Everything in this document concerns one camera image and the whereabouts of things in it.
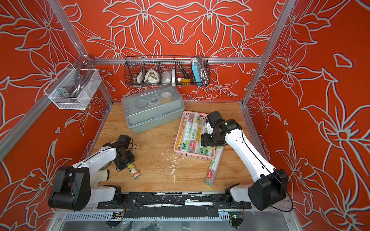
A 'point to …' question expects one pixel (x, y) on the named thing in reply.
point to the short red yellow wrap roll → (133, 171)
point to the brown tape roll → (106, 165)
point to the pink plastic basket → (186, 153)
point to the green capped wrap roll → (185, 147)
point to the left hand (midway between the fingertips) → (131, 161)
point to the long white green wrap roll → (210, 177)
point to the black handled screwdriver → (183, 71)
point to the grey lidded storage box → (151, 108)
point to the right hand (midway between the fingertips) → (204, 142)
